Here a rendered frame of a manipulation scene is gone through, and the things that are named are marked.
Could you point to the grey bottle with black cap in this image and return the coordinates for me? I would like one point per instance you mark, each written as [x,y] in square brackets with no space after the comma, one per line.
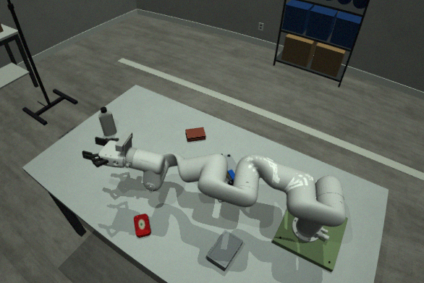
[107,122]

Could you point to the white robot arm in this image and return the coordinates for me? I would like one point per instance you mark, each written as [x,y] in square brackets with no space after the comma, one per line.
[311,209]

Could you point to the brass ball valve with blue handle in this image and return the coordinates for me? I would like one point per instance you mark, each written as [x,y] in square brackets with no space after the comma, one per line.
[230,176]

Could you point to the reddish-brown rectangular block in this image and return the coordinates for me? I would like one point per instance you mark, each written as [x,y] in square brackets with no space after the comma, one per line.
[195,134]

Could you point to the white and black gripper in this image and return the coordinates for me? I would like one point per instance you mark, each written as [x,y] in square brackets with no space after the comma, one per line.
[108,156]

